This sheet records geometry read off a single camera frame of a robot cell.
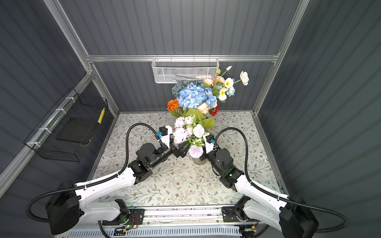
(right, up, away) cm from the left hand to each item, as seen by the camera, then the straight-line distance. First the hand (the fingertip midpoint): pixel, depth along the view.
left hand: (186, 136), depth 68 cm
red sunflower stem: (+16, +14, +18) cm, 28 cm away
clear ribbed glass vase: (+7, -18, +24) cm, 31 cm away
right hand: (+7, -3, +7) cm, 10 cm away
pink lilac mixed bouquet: (+2, +4, -2) cm, 5 cm away
